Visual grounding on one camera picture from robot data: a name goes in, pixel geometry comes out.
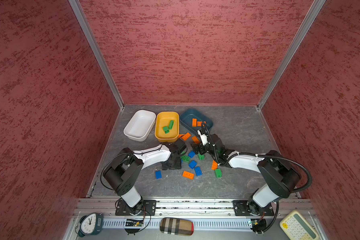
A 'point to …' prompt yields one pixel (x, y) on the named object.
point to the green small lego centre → (200, 157)
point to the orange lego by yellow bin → (186, 136)
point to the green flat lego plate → (185, 158)
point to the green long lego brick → (170, 124)
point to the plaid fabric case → (176, 226)
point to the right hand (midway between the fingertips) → (196, 143)
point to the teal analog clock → (90, 224)
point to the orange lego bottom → (186, 174)
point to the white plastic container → (139, 126)
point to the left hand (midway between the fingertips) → (173, 170)
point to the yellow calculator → (298, 227)
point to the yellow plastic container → (162, 119)
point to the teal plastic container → (186, 120)
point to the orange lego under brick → (180, 135)
